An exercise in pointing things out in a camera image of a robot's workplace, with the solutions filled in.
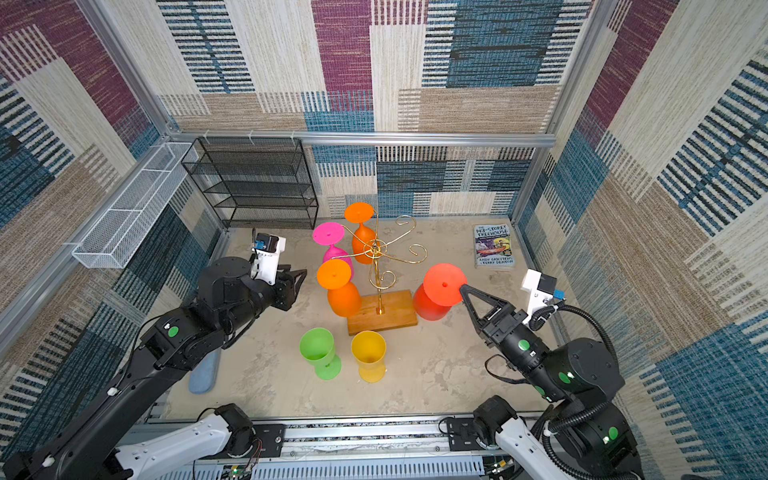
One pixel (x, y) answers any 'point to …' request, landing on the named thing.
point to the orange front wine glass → (343, 295)
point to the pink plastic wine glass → (331, 233)
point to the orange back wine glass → (365, 248)
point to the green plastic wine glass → (317, 345)
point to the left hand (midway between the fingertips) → (298, 265)
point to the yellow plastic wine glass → (369, 348)
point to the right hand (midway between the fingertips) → (457, 297)
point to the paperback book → (492, 245)
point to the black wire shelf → (255, 183)
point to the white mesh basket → (110, 242)
